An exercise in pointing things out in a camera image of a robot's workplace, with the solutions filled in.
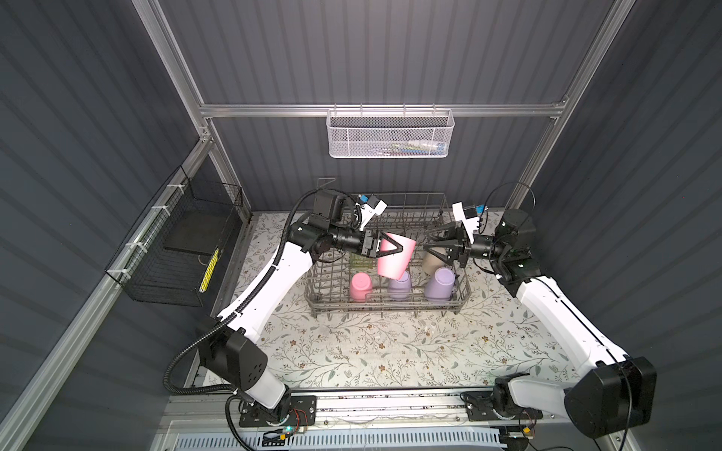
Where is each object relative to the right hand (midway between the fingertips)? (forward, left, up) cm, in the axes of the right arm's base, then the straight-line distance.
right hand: (428, 245), depth 66 cm
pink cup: (-4, +8, -2) cm, 10 cm away
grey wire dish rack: (+5, +24, -28) cm, 37 cm away
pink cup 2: (+1, +17, -21) cm, 27 cm away
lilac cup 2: (0, -6, -20) cm, 21 cm away
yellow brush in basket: (-4, +54, -5) cm, 55 cm away
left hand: (0, +7, -1) cm, 7 cm away
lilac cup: (+1, +5, -24) cm, 24 cm away
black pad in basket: (+10, +62, -3) cm, 63 cm away
